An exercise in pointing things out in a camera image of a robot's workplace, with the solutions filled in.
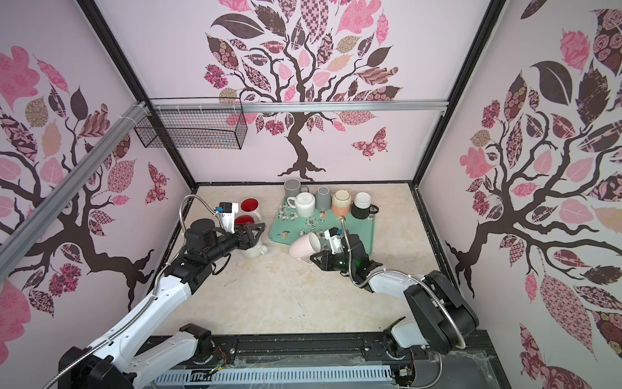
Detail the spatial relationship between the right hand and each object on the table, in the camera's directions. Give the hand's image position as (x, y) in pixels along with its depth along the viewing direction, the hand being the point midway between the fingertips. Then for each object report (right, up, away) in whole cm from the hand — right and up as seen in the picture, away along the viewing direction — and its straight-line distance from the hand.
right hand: (312, 256), depth 84 cm
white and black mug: (+21, +17, +17) cm, 32 cm away
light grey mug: (+5, +21, +20) cm, 29 cm away
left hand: (-17, +10, -8) cm, 21 cm away
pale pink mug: (-4, +3, +3) cm, 6 cm away
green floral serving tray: (-11, +10, +20) cm, 24 cm away
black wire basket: (-48, +52, +11) cm, 71 cm away
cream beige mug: (-22, 0, +7) cm, 23 cm away
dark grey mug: (-9, +26, +20) cm, 34 cm away
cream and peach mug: (+12, +19, +16) cm, 28 cm away
